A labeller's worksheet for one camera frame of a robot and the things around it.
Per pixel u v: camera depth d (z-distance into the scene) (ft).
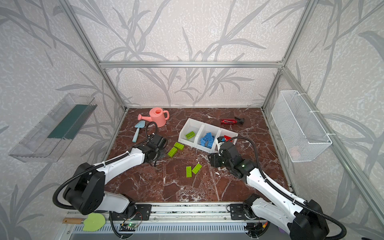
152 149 2.15
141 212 2.39
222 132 3.21
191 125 3.50
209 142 3.08
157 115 3.34
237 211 2.41
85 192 1.39
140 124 3.55
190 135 3.34
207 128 3.36
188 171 2.85
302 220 1.27
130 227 2.34
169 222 2.36
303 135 2.01
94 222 2.33
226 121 3.55
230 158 1.96
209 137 3.08
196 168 2.91
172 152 3.07
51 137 2.12
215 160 2.27
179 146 3.16
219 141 2.33
